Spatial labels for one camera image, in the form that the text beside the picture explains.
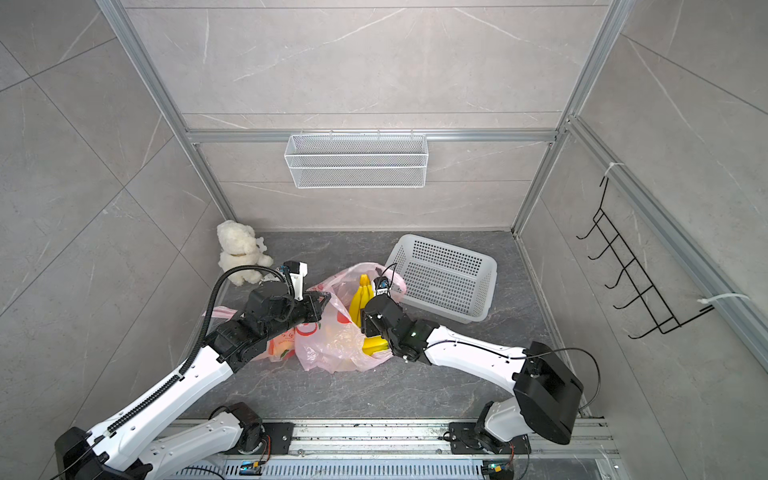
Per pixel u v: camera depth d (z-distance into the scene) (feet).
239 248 3.05
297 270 2.17
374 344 2.65
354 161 3.30
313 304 2.08
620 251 2.35
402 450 2.39
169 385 1.46
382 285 2.30
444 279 3.41
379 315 1.91
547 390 1.36
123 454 1.26
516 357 1.48
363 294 3.05
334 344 2.44
